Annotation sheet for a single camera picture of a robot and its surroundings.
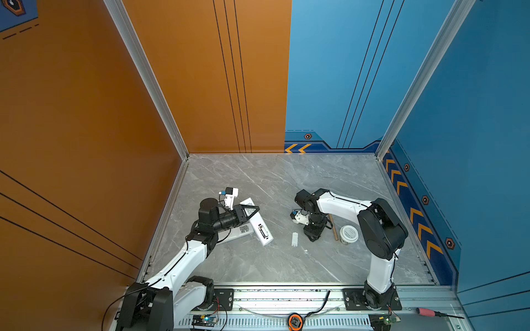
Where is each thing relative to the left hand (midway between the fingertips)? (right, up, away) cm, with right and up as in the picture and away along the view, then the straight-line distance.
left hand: (259, 209), depth 77 cm
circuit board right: (+43, -38, -6) cm, 58 cm away
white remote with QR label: (-10, -12, +12) cm, 20 cm away
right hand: (+23, -13, +13) cm, 30 cm away
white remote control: (0, -5, -2) cm, 5 cm away
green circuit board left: (-18, -38, -6) cm, 42 cm away
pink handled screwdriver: (+60, -34, -7) cm, 69 cm away
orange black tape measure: (+12, -35, -10) cm, 39 cm away
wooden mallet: (+27, -6, -3) cm, 28 cm away
